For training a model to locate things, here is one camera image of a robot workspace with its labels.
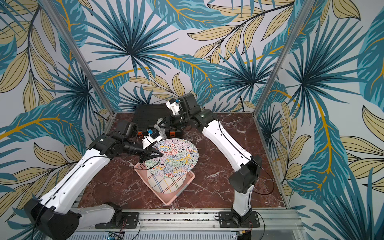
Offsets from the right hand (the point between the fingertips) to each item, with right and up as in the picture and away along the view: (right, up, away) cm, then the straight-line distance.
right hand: (158, 125), depth 68 cm
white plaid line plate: (0, -33, +15) cm, 37 cm away
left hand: (0, -14, 0) cm, 14 cm away
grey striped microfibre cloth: (+2, -2, -3) cm, 4 cm away
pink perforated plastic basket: (-14, -26, +20) cm, 36 cm away
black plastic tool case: (-20, +8, +46) cm, 51 cm away
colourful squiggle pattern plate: (+9, -15, +3) cm, 18 cm away
